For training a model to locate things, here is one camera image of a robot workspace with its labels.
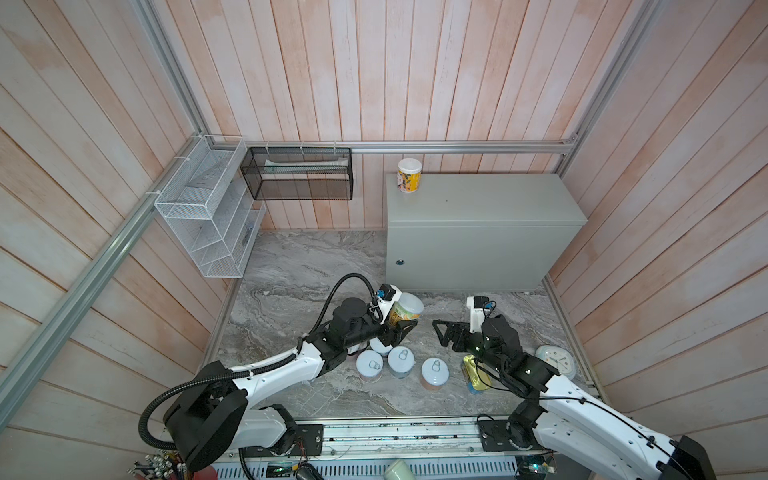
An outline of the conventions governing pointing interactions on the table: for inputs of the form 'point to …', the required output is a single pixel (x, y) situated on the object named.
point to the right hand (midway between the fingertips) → (443, 323)
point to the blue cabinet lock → (400, 262)
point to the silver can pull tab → (377, 345)
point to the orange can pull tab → (434, 373)
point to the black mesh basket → (299, 173)
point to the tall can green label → (408, 307)
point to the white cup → (399, 470)
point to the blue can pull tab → (401, 362)
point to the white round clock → (561, 358)
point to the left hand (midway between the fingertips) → (406, 319)
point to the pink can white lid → (369, 365)
